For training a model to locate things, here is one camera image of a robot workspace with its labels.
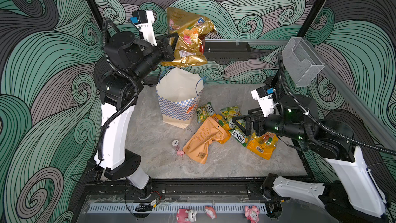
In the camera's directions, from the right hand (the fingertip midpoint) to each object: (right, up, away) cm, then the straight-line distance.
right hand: (241, 116), depth 53 cm
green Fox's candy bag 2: (-11, -3, +44) cm, 46 cm away
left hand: (-22, +27, -7) cm, 35 cm away
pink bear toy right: (+8, -43, +11) cm, 45 cm away
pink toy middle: (-10, -42, +10) cm, 44 cm away
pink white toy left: (-21, -43, +10) cm, 49 cm away
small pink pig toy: (-25, -24, +30) cm, 46 cm away
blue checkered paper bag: (-28, +11, +58) cm, 65 cm away
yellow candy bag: (+22, -20, +31) cm, 43 cm away
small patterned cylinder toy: (-28, -18, +30) cm, 45 cm away
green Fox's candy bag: (+8, -3, +47) cm, 48 cm away
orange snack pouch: (-16, -20, +28) cm, 38 cm away
